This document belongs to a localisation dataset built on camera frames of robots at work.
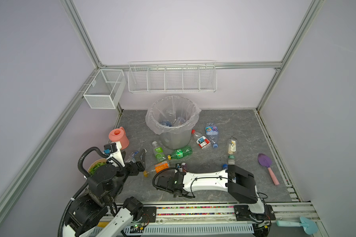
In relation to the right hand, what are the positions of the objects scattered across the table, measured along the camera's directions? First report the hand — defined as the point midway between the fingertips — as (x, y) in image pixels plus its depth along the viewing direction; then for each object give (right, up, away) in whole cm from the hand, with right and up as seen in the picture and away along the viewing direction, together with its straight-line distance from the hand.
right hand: (175, 186), depth 82 cm
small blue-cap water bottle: (+30, +9, +6) cm, 32 cm away
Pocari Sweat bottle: (-7, +36, +16) cm, 40 cm away
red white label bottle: (+17, +24, +16) cm, 34 cm away
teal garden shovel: (+66, -15, -11) cm, 69 cm away
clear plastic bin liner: (-3, +42, +15) cm, 44 cm away
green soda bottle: (+3, +17, +8) cm, 19 cm away
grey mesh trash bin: (0, +24, +11) cm, 27 cm away
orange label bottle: (-10, +10, +3) cm, 14 cm away
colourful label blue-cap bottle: (+24, +30, +20) cm, 44 cm away
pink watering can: (-36, +28, +10) cm, 47 cm away
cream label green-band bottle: (+35, +19, +10) cm, 41 cm away
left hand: (-15, +23, -21) cm, 35 cm away
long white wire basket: (-1, +67, +16) cm, 69 cm away
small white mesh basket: (-50, +60, +20) cm, 80 cm away
